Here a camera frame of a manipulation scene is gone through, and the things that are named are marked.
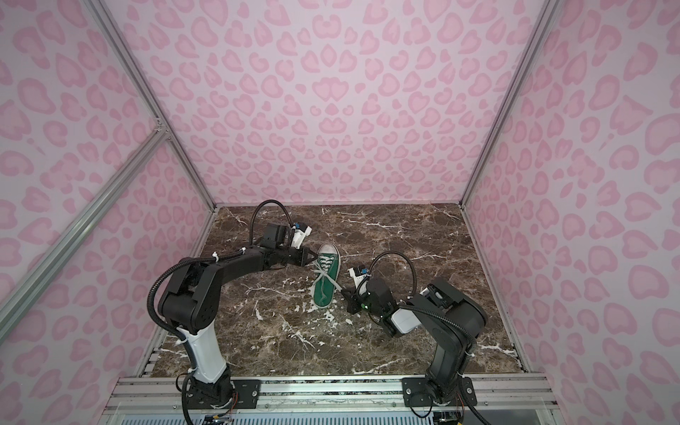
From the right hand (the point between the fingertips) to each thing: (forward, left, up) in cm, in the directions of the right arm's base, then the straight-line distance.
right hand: (343, 291), depth 90 cm
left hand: (+13, +9, +4) cm, 17 cm away
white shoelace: (+11, +7, -1) cm, 13 cm away
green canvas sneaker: (+1, +5, 0) cm, 5 cm away
